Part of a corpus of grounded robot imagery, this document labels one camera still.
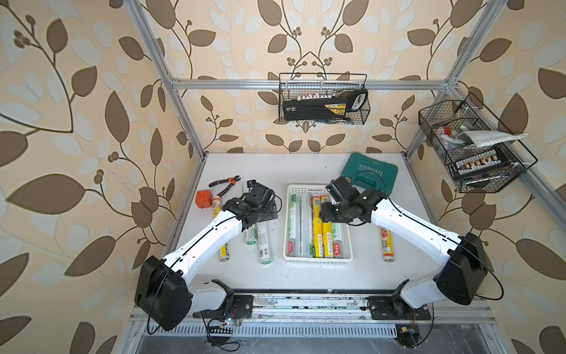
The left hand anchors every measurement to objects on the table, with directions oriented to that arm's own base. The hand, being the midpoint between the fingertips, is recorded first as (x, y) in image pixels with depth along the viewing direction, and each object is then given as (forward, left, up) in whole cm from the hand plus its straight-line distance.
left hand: (264, 210), depth 82 cm
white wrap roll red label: (0, -11, -11) cm, 16 cm away
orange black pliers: (+25, +19, -14) cm, 34 cm away
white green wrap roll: (-7, -29, -11) cm, 31 cm away
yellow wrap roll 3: (-11, -48, -12) cm, 51 cm away
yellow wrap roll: (-3, -21, -11) cm, 24 cm away
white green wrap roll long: (-9, +1, -11) cm, 15 cm away
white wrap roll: (0, -16, -12) cm, 20 cm away
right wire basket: (+28, -68, +21) cm, 77 cm away
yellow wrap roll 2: (-4, -25, -11) cm, 28 cm away
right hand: (-1, -23, -1) cm, 23 cm away
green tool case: (+28, -47, -10) cm, 56 cm away
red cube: (+11, +29, -10) cm, 33 cm away
